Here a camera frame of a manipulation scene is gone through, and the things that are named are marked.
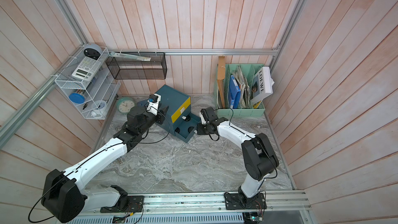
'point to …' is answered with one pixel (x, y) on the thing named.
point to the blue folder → (235, 93)
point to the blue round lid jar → (76, 98)
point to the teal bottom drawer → (187, 128)
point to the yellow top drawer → (181, 110)
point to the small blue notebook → (142, 103)
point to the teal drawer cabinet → (174, 99)
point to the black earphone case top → (185, 117)
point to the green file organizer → (243, 72)
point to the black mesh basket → (125, 68)
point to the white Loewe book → (262, 85)
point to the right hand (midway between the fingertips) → (198, 128)
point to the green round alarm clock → (125, 104)
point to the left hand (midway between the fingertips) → (164, 106)
